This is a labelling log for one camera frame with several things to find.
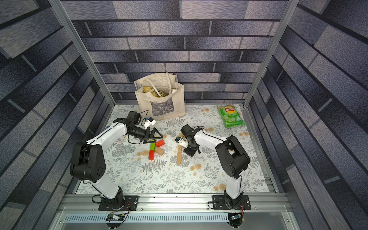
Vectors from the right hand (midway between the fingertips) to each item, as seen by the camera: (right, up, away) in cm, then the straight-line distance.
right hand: (190, 149), depth 93 cm
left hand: (-19, +9, -10) cm, 24 cm away
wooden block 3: (-8, -3, -1) cm, 8 cm away
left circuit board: (-39, -29, -22) cm, 54 cm away
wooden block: (-21, -1, -1) cm, 21 cm away
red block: (-25, -3, -3) cm, 26 cm away
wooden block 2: (-7, +9, +7) cm, 14 cm away
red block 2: (-21, +4, +2) cm, 21 cm away
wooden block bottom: (-7, 0, +2) cm, 8 cm away
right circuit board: (+22, -30, -22) cm, 44 cm away
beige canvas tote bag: (-20, +36, -1) cm, 41 cm away
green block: (-25, +2, -1) cm, 26 cm away
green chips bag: (+31, +23, +13) cm, 40 cm away
